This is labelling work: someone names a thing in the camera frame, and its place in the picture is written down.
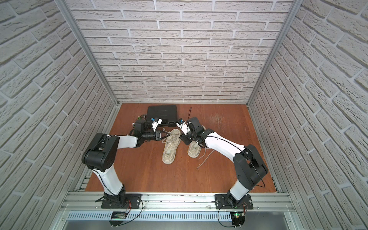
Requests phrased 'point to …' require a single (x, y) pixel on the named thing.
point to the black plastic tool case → (167, 113)
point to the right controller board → (237, 218)
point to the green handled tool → (139, 117)
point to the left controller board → (117, 218)
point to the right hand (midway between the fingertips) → (184, 134)
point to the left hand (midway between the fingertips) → (170, 133)
